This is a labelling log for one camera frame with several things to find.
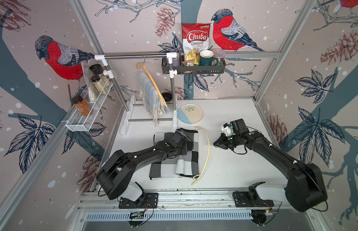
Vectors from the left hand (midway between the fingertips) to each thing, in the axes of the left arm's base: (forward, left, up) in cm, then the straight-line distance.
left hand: (187, 145), depth 87 cm
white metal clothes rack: (+35, +46, -3) cm, 58 cm away
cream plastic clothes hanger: (-17, -5, -4) cm, 18 cm away
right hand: (0, -15, +5) cm, 16 cm away
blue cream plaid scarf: (+18, +21, +20) cm, 34 cm away
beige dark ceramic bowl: (+45, +16, -2) cm, 48 cm away
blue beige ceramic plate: (+32, -3, -8) cm, 33 cm away
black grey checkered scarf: (-11, +1, -3) cm, 11 cm away
